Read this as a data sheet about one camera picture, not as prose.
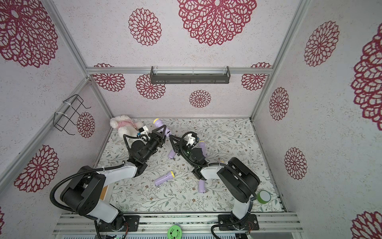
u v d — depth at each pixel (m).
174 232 0.68
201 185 0.83
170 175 0.87
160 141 0.73
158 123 0.79
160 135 0.79
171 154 0.97
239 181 0.47
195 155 0.66
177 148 0.71
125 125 1.05
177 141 0.78
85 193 0.44
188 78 0.86
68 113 0.79
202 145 1.00
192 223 0.76
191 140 0.78
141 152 0.64
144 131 0.76
